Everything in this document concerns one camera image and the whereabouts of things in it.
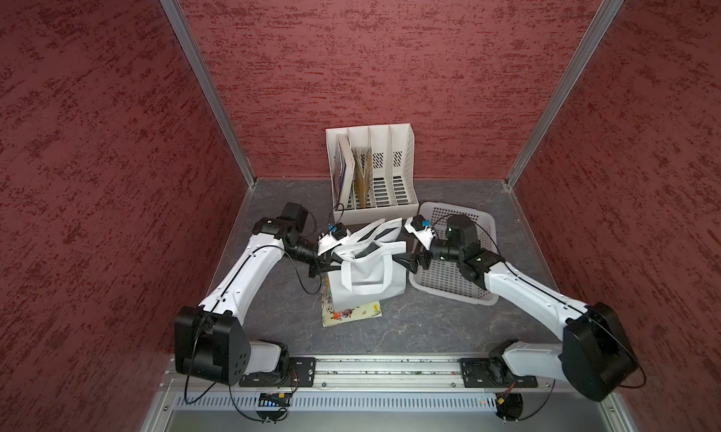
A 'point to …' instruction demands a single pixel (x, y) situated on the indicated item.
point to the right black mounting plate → (481, 373)
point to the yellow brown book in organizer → (362, 162)
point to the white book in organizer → (344, 171)
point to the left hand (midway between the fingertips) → (342, 269)
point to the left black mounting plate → (301, 372)
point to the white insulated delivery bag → (367, 270)
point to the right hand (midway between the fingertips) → (398, 247)
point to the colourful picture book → (331, 317)
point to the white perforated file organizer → (374, 174)
